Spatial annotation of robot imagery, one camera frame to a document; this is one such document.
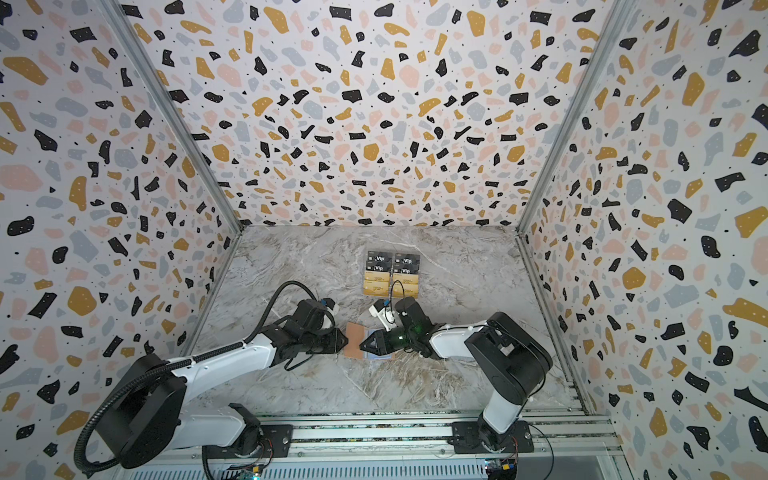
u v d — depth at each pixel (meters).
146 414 0.41
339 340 0.76
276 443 0.73
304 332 0.68
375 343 0.80
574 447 0.76
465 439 0.75
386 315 0.80
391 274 1.00
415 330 0.73
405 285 1.00
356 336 0.91
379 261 1.00
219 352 0.51
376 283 1.00
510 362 0.47
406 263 1.00
